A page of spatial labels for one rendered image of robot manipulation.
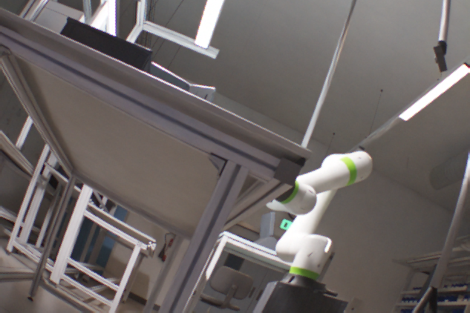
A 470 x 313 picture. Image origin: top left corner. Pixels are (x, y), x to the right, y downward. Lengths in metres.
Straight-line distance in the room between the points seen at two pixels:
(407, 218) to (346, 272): 1.58
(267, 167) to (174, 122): 0.20
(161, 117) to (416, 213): 8.57
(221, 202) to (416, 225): 8.49
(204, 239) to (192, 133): 0.21
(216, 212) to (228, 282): 3.43
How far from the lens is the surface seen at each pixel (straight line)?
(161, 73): 1.60
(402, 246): 9.28
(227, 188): 1.08
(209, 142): 1.08
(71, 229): 4.21
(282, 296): 1.92
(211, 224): 1.07
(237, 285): 4.49
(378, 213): 9.05
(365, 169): 2.16
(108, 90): 1.11
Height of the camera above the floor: 0.63
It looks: 19 degrees up
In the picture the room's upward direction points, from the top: 25 degrees clockwise
